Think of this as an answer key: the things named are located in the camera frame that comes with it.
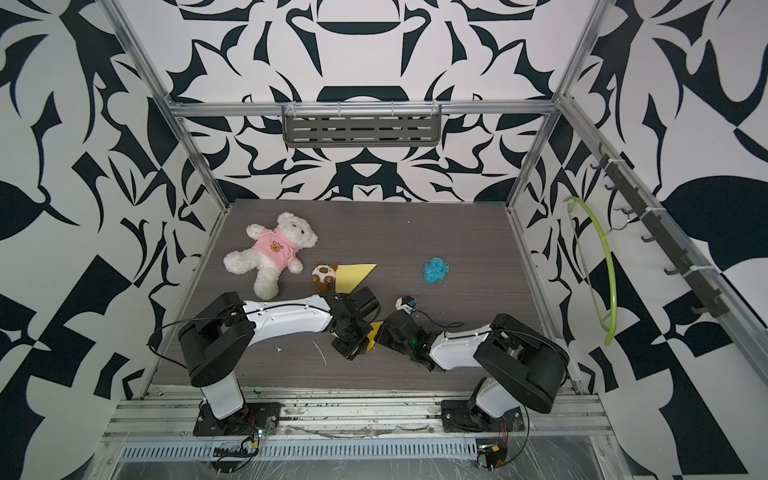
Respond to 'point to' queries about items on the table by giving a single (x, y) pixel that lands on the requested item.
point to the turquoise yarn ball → (435, 270)
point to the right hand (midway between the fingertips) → (374, 327)
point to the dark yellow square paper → (373, 333)
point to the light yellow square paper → (349, 276)
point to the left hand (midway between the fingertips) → (375, 342)
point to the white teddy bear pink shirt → (274, 249)
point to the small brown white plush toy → (323, 277)
